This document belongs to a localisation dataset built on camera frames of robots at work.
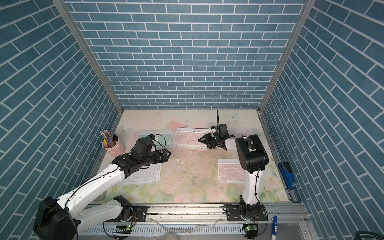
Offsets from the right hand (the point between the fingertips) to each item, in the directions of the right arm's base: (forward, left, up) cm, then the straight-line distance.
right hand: (201, 141), depth 97 cm
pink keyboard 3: (-17, -19, -4) cm, 25 cm away
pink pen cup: (-13, +50, +3) cm, 52 cm away
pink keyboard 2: (+4, +9, -2) cm, 10 cm away
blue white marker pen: (-43, -38, -3) cm, 58 cm away
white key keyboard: (-23, +28, -3) cm, 36 cm away
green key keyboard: (-13, +18, +21) cm, 31 cm away
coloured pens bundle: (-10, +53, +9) cm, 55 cm away
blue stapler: (-14, -52, -4) cm, 54 cm away
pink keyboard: (+12, -26, -3) cm, 29 cm away
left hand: (-16, +16, +10) cm, 25 cm away
